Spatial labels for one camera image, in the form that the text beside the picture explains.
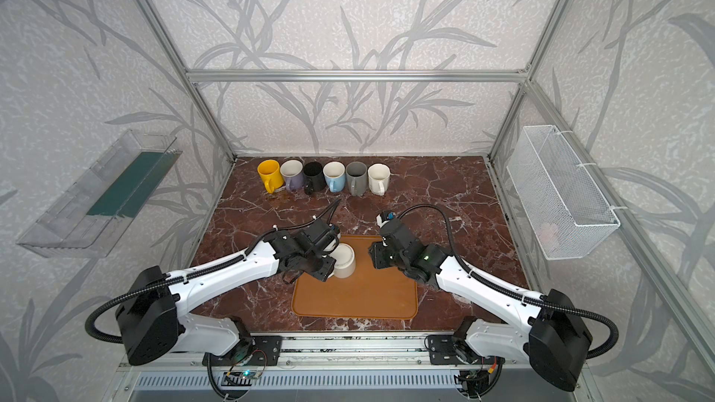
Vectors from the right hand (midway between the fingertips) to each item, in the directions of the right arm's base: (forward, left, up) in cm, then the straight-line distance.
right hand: (373, 240), depth 81 cm
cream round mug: (-4, +8, -5) cm, 11 cm away
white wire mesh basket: (-3, -44, +21) cm, 48 cm away
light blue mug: (+30, +15, -5) cm, 34 cm away
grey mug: (+30, +6, -4) cm, 31 cm away
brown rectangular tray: (-11, +1, -12) cm, 17 cm away
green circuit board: (-31, +32, -12) cm, 46 cm away
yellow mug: (+31, +40, -6) cm, 51 cm away
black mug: (+30, +23, -7) cm, 38 cm away
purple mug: (+34, +32, -8) cm, 48 cm away
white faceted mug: (+28, -2, -5) cm, 28 cm away
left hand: (-4, +12, -5) cm, 14 cm away
